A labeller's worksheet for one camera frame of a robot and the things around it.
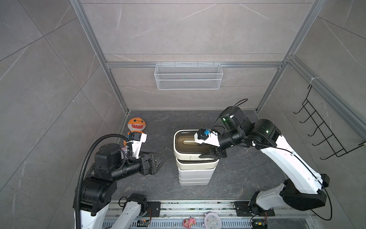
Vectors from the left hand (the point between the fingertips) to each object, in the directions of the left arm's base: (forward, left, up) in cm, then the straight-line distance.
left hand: (162, 154), depth 55 cm
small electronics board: (-22, -45, -37) cm, 62 cm away
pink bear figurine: (-20, -9, -33) cm, 39 cm away
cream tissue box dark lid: (-2, -11, -6) cm, 13 cm away
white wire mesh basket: (+64, -13, -7) cm, 66 cm away
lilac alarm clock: (-20, -21, -34) cm, 44 cm away
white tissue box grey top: (-1, -13, -23) cm, 27 cm away
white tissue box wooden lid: (-1, -9, -31) cm, 32 cm away
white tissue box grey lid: (-2, -21, -15) cm, 26 cm away
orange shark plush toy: (+38, +26, -28) cm, 54 cm away
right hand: (+3, -16, -1) cm, 16 cm away
